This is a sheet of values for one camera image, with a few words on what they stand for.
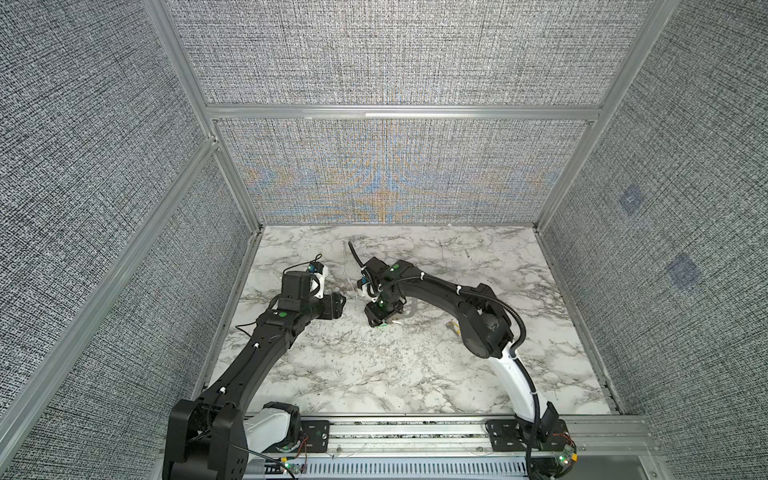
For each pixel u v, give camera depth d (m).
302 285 0.65
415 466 0.70
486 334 0.58
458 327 0.59
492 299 0.54
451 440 0.74
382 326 0.90
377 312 0.83
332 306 0.73
